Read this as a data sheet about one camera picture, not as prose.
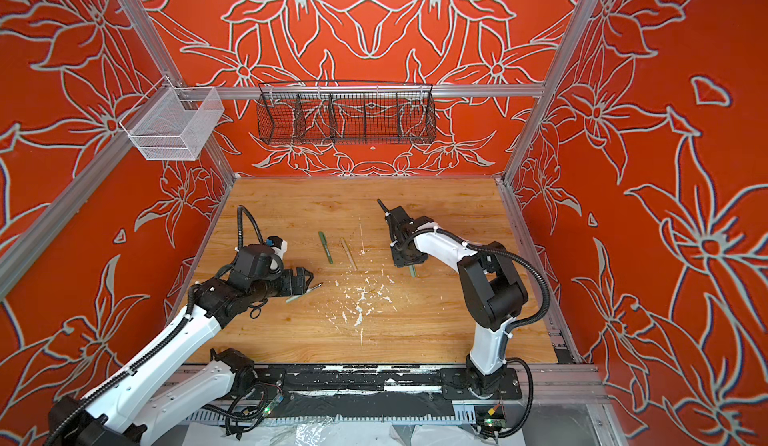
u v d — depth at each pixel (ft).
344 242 3.29
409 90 3.00
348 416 2.28
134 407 1.37
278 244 2.33
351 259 3.11
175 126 3.03
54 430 1.29
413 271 3.03
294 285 2.25
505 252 1.48
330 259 3.15
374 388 2.40
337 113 3.29
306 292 2.30
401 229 2.42
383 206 2.60
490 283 1.62
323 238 3.30
